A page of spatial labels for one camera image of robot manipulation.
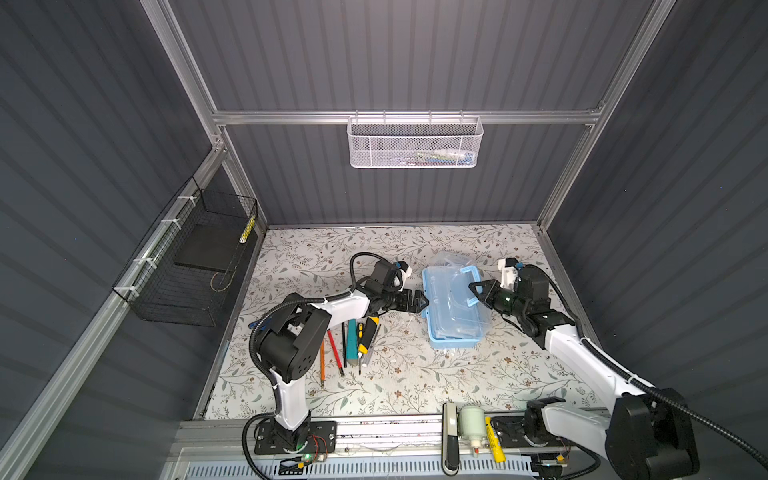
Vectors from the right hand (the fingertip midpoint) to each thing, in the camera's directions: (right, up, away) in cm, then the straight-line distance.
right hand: (473, 287), depth 83 cm
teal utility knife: (-35, -19, +4) cm, 40 cm away
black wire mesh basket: (-75, +6, -10) cm, 76 cm away
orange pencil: (-43, -22, +4) cm, 49 cm away
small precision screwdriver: (-29, -15, +8) cm, 34 cm away
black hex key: (-37, -18, +6) cm, 42 cm away
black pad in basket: (-71, +12, -4) cm, 72 cm away
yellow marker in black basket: (-63, +14, -3) cm, 65 cm away
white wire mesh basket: (-13, +56, +40) cm, 70 cm away
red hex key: (-39, -20, +4) cm, 44 cm away
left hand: (-15, -5, +9) cm, 18 cm away
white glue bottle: (-4, -31, -14) cm, 34 cm away
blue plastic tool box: (-6, -7, -6) cm, 11 cm away
